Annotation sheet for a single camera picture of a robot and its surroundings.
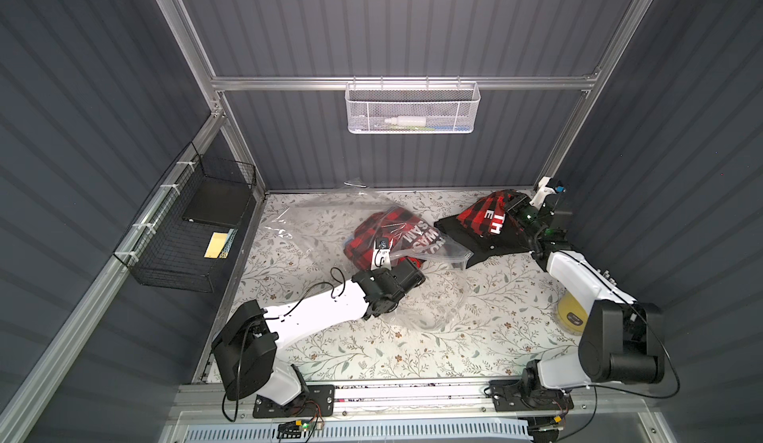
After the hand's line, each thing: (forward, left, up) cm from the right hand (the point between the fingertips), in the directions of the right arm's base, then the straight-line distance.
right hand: (506, 190), depth 83 cm
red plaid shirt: (-2, +25, -21) cm, 33 cm away
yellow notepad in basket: (-18, +77, -1) cm, 79 cm away
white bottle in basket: (+24, +27, +7) cm, 37 cm away
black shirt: (-4, +6, -23) cm, 24 cm away
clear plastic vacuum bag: (+12, +57, -27) cm, 64 cm away
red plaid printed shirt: (-2, +4, -8) cm, 9 cm away
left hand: (-20, +35, -13) cm, 42 cm away
